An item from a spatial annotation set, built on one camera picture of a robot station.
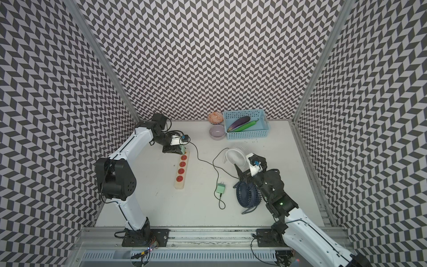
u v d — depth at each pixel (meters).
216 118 1.20
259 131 1.03
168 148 0.79
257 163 0.61
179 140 0.79
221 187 0.87
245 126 1.11
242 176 0.67
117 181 0.49
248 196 0.77
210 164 0.95
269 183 0.56
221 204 0.83
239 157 0.87
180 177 0.89
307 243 0.55
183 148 0.87
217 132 1.08
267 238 0.73
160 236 0.73
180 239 0.74
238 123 1.12
